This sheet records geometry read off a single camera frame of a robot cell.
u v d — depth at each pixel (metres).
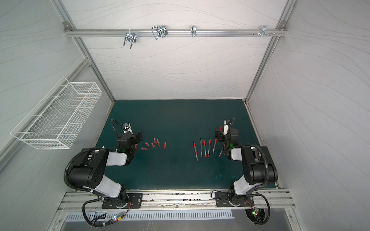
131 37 0.79
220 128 1.02
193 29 0.72
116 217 0.68
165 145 0.93
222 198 0.73
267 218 0.69
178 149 0.92
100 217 0.72
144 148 0.93
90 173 0.45
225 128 0.85
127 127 0.80
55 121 0.67
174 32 0.78
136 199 0.73
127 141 0.72
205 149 0.93
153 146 0.93
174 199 0.75
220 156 0.90
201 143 0.95
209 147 0.93
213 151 0.91
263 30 0.76
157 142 0.96
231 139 0.72
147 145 0.94
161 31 0.77
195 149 0.93
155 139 0.97
